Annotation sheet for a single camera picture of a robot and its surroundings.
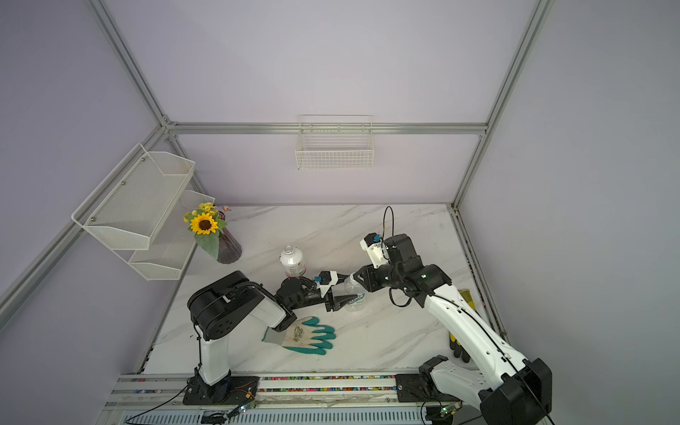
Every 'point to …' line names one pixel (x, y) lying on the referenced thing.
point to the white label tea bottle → (292, 261)
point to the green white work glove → (305, 335)
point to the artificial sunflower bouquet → (206, 227)
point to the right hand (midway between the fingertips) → (359, 279)
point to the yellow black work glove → (455, 345)
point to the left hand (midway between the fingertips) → (354, 287)
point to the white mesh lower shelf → (172, 244)
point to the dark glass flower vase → (229, 249)
